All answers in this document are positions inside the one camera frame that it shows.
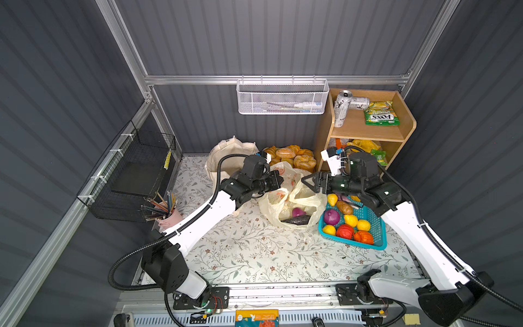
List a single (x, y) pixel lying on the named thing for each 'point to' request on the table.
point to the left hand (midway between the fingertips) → (286, 178)
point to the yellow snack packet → (365, 145)
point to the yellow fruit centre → (363, 225)
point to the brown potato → (346, 208)
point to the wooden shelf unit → (391, 138)
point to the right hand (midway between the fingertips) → (310, 180)
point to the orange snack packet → (338, 144)
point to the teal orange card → (257, 318)
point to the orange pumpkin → (363, 237)
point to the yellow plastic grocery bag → (293, 205)
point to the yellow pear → (332, 199)
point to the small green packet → (381, 156)
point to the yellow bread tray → (272, 150)
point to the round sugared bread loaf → (304, 162)
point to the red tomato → (344, 231)
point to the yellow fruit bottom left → (329, 229)
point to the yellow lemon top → (351, 220)
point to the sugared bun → (285, 152)
